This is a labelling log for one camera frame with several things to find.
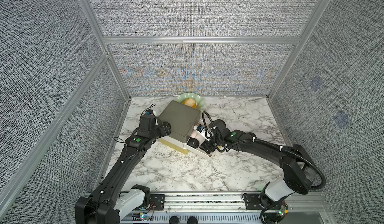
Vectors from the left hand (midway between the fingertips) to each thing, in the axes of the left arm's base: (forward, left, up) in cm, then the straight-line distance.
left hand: (167, 125), depth 79 cm
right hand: (-4, -19, -9) cm, 22 cm away
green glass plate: (+34, -6, -15) cm, 38 cm away
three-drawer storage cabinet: (+3, -9, +1) cm, 9 cm away
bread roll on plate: (+27, -13, -13) cm, 33 cm away
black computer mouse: (-6, -13, -9) cm, 17 cm away
